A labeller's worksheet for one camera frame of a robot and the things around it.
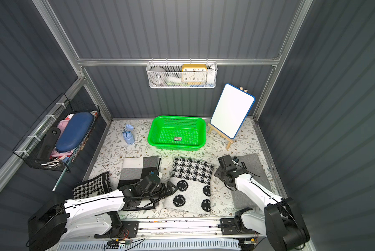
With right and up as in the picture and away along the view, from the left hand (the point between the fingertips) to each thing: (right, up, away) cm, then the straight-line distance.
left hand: (173, 194), depth 79 cm
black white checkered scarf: (-25, +9, +13) cm, 30 cm away
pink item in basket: (-46, +23, -16) cm, 54 cm away
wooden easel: (+29, +30, +23) cm, 48 cm away
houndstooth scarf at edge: (-41, +3, +4) cm, 42 cm away
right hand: (+28, +8, +9) cm, 30 cm away
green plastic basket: (-1, +31, +33) cm, 45 cm away
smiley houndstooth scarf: (+10, +6, +6) cm, 13 cm away
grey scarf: (+46, +12, +12) cm, 49 cm away
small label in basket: (0, +27, +29) cm, 39 cm away
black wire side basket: (-55, +43, -2) cm, 70 cm away
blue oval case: (-42, +32, -12) cm, 54 cm away
